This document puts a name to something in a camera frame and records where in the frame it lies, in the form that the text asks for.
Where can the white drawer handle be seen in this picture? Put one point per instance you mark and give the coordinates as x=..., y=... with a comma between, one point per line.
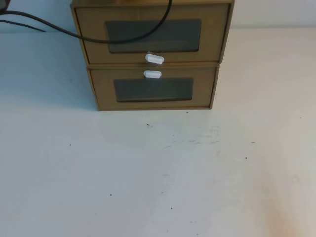
x=152, y=74
x=154, y=59

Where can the cardboard shoebox drawer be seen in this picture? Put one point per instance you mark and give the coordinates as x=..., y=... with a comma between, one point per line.
x=153, y=37

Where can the lower cardboard shoebox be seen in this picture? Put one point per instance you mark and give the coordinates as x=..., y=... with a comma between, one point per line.
x=180, y=87

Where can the thin black cable tie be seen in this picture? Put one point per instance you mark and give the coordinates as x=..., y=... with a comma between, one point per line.
x=22, y=25

